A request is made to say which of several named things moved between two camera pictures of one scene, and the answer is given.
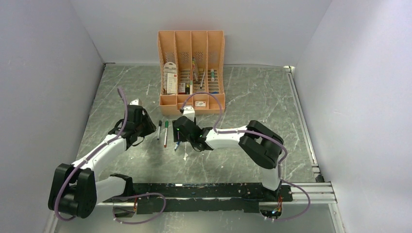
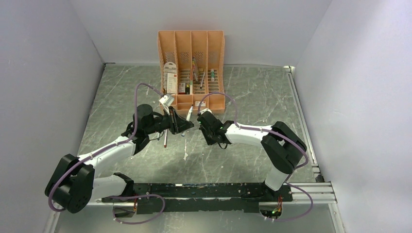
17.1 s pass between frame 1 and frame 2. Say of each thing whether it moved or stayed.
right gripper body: moved
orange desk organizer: stayed
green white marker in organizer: stayed
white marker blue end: moved
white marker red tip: stayed
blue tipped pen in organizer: stayed
